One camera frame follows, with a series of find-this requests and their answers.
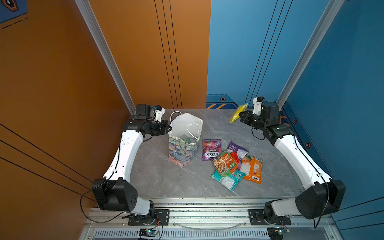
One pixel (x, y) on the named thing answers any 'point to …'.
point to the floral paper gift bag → (184, 134)
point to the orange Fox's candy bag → (252, 166)
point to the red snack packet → (234, 155)
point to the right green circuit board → (281, 231)
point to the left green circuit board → (149, 232)
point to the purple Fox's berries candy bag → (211, 148)
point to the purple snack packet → (241, 152)
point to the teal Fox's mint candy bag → (230, 182)
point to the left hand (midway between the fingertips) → (171, 126)
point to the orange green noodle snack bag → (225, 164)
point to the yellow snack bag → (236, 115)
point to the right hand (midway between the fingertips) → (237, 113)
